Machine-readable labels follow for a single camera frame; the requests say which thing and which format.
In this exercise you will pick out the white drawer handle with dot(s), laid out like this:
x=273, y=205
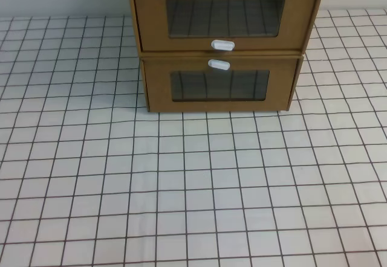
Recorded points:
x=219, y=64
x=222, y=45

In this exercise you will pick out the brown cardboard drawer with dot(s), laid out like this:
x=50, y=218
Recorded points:
x=252, y=83
x=193, y=25

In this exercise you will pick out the brown cardboard shoebox shell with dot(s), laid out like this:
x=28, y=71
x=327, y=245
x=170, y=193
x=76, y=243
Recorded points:
x=212, y=53

